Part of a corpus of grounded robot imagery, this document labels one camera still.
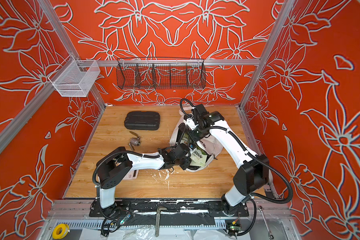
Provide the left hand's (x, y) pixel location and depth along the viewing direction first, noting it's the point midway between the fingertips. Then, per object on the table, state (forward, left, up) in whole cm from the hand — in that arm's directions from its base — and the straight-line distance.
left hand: (191, 157), depth 88 cm
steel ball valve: (+9, +37, +1) cm, 38 cm away
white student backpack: (+7, -12, +3) cm, 15 cm away
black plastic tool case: (+26, +35, +2) cm, 44 cm away
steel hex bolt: (+7, +40, -1) cm, 41 cm away
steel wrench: (-35, -36, -3) cm, 50 cm away
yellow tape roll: (-39, +61, -3) cm, 72 cm away
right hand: (+5, +2, +15) cm, 16 cm away
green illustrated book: (-1, -4, +3) cm, 5 cm away
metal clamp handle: (-35, +16, -3) cm, 38 cm away
